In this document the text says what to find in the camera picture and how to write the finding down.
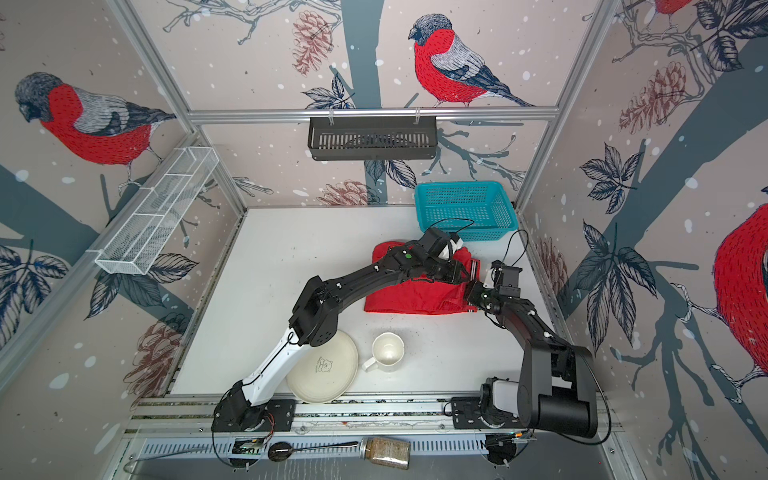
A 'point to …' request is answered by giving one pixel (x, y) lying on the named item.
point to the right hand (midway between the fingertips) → (470, 292)
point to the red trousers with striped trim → (414, 296)
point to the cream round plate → (324, 373)
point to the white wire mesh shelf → (131, 247)
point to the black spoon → (282, 451)
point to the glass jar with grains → (387, 452)
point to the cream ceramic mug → (388, 349)
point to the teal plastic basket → (474, 210)
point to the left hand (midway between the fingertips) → (470, 279)
